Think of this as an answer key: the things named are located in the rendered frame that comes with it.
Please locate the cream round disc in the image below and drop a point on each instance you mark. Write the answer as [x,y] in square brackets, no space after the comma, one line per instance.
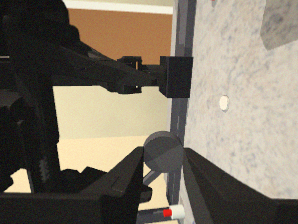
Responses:
[224,103]

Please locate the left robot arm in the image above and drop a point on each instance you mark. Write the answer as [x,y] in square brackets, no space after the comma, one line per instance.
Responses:
[8,81]

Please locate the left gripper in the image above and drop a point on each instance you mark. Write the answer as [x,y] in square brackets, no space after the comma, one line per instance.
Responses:
[25,32]

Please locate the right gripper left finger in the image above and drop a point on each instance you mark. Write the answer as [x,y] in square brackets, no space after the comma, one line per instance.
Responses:
[112,199]

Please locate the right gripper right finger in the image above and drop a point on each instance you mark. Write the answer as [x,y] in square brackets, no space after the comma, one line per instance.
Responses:
[216,197]

